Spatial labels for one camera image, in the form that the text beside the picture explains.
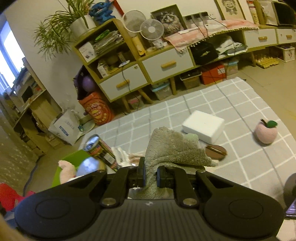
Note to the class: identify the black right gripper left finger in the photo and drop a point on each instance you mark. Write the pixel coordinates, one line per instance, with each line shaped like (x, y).
(120, 183)

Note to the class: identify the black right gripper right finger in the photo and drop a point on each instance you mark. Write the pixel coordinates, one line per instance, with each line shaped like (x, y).
(177, 180)

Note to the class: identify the grey green fluffy cloth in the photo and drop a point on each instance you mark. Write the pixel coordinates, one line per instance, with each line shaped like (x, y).
(170, 149)

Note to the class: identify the white foam block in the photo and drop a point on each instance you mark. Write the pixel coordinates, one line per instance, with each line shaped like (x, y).
(208, 127)

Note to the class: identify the pink plush apple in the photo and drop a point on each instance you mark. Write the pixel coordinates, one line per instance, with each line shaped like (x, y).
(266, 131)

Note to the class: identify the metal tin can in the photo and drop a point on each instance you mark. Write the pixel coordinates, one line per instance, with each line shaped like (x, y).
(98, 149)

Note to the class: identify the green plastic bin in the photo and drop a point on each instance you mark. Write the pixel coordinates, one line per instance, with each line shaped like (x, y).
(76, 159)

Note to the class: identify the white paper shopping bag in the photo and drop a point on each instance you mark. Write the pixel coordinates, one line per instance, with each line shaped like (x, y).
(66, 127)

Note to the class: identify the grey checked tablecloth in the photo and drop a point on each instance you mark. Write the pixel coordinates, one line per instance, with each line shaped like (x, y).
(260, 148)

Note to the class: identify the orange red printed bag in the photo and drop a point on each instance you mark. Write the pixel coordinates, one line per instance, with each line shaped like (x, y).
(98, 108)

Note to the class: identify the purple ball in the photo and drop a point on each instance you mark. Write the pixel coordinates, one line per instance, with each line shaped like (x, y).
(88, 84)

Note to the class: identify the wooden cabinet with drawers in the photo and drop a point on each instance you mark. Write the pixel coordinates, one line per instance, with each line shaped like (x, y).
(162, 64)

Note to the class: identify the black bag on shelf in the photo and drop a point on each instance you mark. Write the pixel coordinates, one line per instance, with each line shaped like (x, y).
(203, 53)

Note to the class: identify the pink runner cloth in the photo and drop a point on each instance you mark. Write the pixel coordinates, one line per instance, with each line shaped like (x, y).
(186, 38)

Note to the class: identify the white desk fan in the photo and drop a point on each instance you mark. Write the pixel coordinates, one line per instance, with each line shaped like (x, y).
(132, 20)
(152, 29)

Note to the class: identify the framed cat picture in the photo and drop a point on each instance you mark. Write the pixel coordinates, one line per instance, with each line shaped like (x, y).
(171, 19)

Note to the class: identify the potted green plant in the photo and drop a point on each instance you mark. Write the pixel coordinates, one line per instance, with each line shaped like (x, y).
(53, 34)

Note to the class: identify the framed cartoon girl picture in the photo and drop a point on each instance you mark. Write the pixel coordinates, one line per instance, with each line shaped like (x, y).
(230, 9)

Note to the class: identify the blue stitch plush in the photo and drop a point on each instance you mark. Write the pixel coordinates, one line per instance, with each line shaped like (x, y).
(101, 12)

